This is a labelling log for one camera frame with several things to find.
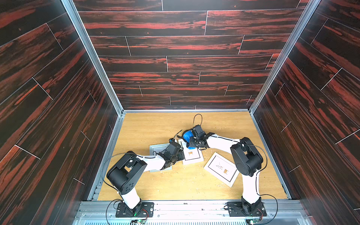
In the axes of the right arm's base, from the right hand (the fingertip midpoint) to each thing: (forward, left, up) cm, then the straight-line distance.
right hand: (193, 141), depth 101 cm
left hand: (-11, +7, +1) cm, 13 cm away
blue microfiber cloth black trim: (+2, +5, +6) cm, 8 cm away
